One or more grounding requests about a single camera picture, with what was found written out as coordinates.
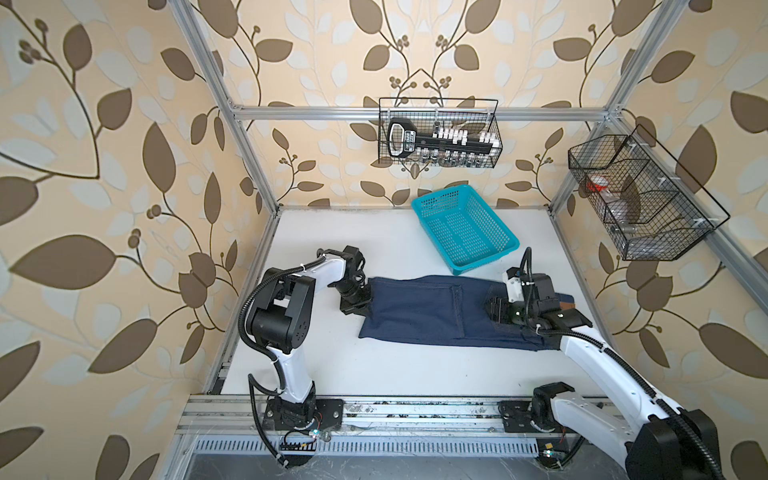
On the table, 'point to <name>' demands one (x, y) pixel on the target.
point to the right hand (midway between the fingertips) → (494, 309)
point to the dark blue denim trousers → (440, 308)
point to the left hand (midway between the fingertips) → (374, 310)
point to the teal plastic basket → (465, 230)
